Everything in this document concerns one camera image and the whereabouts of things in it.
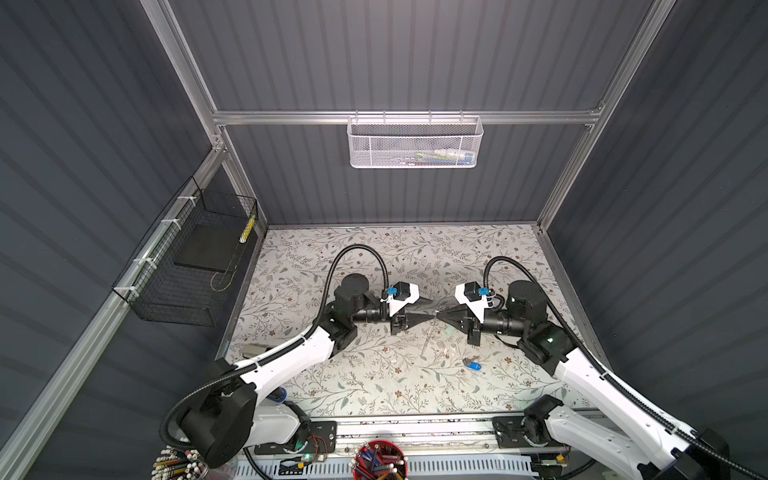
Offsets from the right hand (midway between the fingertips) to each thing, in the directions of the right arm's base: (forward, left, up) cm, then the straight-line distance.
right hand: (443, 316), depth 69 cm
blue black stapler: (-12, +43, -20) cm, 49 cm away
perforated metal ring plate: (-1, +5, +4) cm, 7 cm away
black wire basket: (+10, +64, +5) cm, 65 cm away
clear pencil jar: (-28, +54, -6) cm, 61 cm away
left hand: (+2, +3, +2) cm, 4 cm away
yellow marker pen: (+25, +52, +6) cm, 58 cm away
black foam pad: (+16, +59, +8) cm, 61 cm away
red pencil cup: (-27, +15, -12) cm, 33 cm away
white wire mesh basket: (+70, +4, +4) cm, 70 cm away
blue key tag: (-4, -11, -23) cm, 26 cm away
